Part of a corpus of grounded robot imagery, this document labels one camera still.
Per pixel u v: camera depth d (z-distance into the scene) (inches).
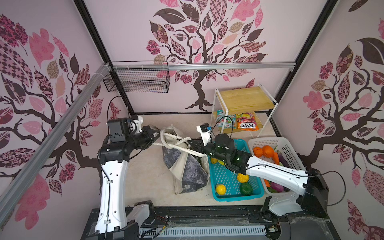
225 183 33.6
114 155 16.8
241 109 30.2
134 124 21.7
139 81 48.0
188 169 27.4
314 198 15.4
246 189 30.5
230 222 29.0
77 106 25.2
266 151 35.6
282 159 35.6
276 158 36.1
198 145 24.0
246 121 35.5
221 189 30.6
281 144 36.5
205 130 23.2
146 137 22.4
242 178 32.0
